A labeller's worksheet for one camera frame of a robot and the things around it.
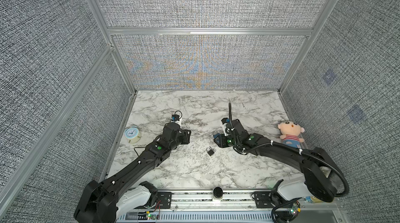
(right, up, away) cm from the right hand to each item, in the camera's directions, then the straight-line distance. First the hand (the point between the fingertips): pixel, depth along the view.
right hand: (215, 139), depth 86 cm
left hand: (-14, +5, -3) cm, 15 cm away
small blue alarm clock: (-48, +1, +7) cm, 49 cm away
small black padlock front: (-3, -8, +3) cm, 9 cm away
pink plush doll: (+45, +3, +5) cm, 45 cm away
